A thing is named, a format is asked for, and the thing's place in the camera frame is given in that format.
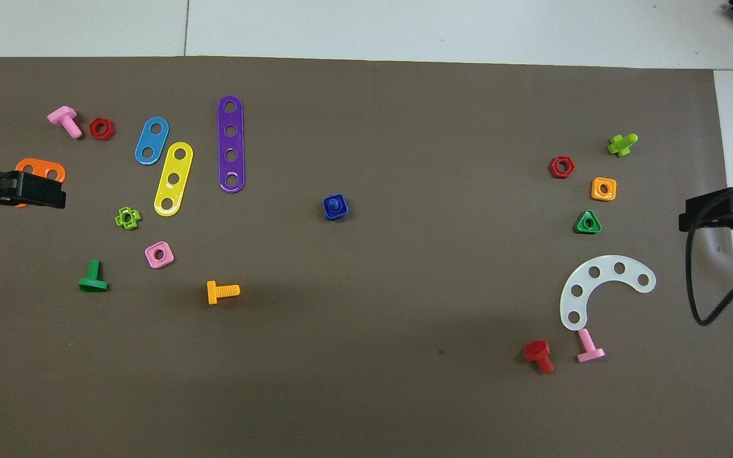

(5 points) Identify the blue square toy nut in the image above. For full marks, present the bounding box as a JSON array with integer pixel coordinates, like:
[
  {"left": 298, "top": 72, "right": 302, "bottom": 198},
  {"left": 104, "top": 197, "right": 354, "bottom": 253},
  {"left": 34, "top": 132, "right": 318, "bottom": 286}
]
[{"left": 323, "top": 194, "right": 349, "bottom": 222}]

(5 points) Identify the orange heart toy plate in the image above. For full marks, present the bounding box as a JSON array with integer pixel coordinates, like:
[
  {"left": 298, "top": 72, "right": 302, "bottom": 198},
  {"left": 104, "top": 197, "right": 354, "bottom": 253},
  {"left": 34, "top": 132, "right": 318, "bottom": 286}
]
[{"left": 14, "top": 158, "right": 67, "bottom": 209}]

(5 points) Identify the pink square-head toy bolt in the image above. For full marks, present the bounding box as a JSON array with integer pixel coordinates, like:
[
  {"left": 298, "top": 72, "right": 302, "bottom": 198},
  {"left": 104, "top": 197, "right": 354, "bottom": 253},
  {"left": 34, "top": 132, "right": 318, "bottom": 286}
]
[{"left": 47, "top": 106, "right": 83, "bottom": 139}]

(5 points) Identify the green toy bolt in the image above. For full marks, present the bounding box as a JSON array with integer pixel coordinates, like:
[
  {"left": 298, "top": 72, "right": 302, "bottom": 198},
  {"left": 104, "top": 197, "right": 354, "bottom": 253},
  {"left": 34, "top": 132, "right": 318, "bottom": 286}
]
[{"left": 78, "top": 260, "right": 109, "bottom": 293}]

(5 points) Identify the lime cross-head toy bolt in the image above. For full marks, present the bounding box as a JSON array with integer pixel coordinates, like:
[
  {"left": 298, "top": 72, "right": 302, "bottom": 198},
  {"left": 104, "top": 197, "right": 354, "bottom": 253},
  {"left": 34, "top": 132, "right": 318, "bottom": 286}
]
[{"left": 607, "top": 133, "right": 639, "bottom": 158}]

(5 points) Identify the orange square toy nut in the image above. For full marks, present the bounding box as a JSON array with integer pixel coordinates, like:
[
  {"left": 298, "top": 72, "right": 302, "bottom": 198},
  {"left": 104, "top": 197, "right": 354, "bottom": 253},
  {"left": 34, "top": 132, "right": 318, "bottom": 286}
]
[{"left": 590, "top": 177, "right": 617, "bottom": 202}]

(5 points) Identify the blue two-hole toy plate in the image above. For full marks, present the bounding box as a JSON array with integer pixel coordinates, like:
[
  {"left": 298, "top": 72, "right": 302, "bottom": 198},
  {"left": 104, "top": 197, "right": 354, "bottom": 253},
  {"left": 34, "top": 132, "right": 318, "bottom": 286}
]
[{"left": 134, "top": 116, "right": 170, "bottom": 166}]

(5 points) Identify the green triangle toy nut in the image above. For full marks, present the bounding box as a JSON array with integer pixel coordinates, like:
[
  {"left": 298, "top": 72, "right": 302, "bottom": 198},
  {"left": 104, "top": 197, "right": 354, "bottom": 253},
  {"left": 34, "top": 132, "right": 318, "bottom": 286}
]
[{"left": 574, "top": 209, "right": 603, "bottom": 235}]

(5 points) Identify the pink square toy nut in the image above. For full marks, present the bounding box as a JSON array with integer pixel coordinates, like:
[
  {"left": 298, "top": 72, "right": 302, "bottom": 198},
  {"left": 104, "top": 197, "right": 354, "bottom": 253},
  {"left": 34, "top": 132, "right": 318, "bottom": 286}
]
[{"left": 144, "top": 241, "right": 175, "bottom": 269}]

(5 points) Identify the yellow three-hole toy plate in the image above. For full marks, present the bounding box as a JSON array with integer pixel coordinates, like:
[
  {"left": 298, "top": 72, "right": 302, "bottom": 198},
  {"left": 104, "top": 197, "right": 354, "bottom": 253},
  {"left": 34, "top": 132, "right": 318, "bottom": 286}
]
[{"left": 153, "top": 141, "right": 194, "bottom": 218}]

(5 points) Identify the white curved five-hole plate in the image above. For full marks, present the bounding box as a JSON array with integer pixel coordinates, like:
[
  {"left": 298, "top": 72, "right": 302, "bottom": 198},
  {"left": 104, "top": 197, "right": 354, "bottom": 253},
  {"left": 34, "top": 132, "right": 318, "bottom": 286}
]
[{"left": 559, "top": 255, "right": 657, "bottom": 332}]

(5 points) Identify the pink round-head toy bolt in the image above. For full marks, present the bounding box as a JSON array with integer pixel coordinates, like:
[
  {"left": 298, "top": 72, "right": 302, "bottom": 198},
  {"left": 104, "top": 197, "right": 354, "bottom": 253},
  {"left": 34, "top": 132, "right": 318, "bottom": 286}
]
[{"left": 576, "top": 328, "right": 606, "bottom": 364}]

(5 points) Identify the purple four-hole toy plate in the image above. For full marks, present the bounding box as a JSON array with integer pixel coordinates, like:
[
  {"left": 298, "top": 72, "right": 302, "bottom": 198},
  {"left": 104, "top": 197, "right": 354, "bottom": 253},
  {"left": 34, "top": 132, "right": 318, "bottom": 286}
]
[{"left": 217, "top": 95, "right": 246, "bottom": 193}]

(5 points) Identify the orange toy bolt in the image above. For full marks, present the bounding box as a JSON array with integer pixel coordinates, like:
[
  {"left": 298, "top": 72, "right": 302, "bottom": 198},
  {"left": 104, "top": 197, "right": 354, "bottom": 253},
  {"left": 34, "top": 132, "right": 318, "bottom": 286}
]
[{"left": 206, "top": 280, "right": 241, "bottom": 306}]

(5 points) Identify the red hexagon-head toy bolt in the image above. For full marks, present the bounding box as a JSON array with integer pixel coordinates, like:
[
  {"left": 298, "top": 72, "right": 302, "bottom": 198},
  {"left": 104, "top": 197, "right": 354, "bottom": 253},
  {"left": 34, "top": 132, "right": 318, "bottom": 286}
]
[{"left": 523, "top": 340, "right": 555, "bottom": 375}]

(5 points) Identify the brown paper table mat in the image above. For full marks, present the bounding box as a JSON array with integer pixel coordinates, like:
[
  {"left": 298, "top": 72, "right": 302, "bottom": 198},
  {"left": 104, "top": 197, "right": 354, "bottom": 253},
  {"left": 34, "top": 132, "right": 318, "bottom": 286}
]
[{"left": 0, "top": 56, "right": 733, "bottom": 458}]

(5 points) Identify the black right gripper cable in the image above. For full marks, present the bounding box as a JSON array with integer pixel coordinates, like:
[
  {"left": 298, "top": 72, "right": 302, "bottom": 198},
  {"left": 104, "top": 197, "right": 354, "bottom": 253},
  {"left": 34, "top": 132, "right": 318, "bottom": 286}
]
[{"left": 686, "top": 183, "right": 733, "bottom": 327}]

